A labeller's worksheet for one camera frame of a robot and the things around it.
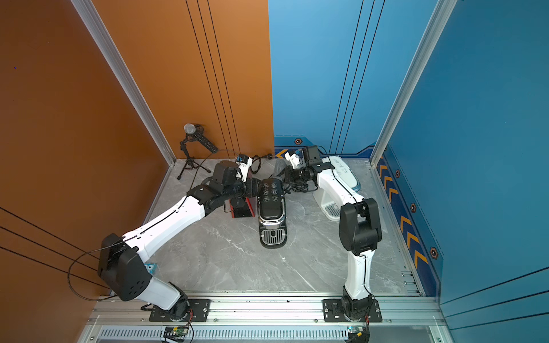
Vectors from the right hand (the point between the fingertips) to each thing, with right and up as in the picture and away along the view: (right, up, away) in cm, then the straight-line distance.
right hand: (278, 179), depth 89 cm
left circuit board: (-33, -51, -18) cm, 63 cm away
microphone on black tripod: (-40, +22, +11) cm, 47 cm away
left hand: (-7, 0, -8) cm, 11 cm away
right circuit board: (+28, -52, -17) cm, 61 cm away
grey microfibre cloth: (0, +3, -3) cm, 4 cm away
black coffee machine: (-2, -12, -17) cm, 21 cm away
